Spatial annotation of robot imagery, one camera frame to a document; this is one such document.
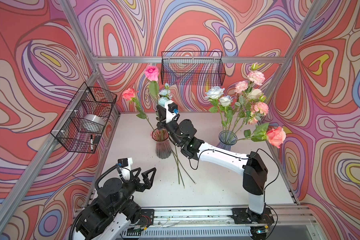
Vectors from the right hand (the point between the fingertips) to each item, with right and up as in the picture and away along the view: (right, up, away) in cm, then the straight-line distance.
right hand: (158, 109), depth 67 cm
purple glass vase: (+36, -15, +15) cm, 42 cm away
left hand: (-3, -27, -3) cm, 27 cm away
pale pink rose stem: (+10, -35, +21) cm, 42 cm away
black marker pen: (-33, -16, +5) cm, 37 cm away
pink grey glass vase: (0, -22, +21) cm, 30 cm away
